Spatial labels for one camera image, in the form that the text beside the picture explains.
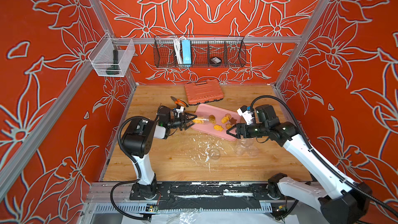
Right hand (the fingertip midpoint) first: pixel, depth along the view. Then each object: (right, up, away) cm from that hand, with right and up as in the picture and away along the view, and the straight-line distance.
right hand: (231, 129), depth 72 cm
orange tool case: (-15, +18, +36) cm, 43 cm away
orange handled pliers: (-30, +13, +37) cm, 49 cm away
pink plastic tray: (+2, +1, +26) cm, 26 cm away
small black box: (-4, +39, +23) cm, 46 cm away
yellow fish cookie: (-3, -3, +23) cm, 23 cm away
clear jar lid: (+16, -16, +16) cm, 28 cm away
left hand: (-17, +2, +17) cm, 24 cm away
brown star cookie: (+7, 0, +26) cm, 27 cm away
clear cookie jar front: (-14, +2, +18) cm, 23 cm away
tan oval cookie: (-7, +2, +26) cm, 27 cm away
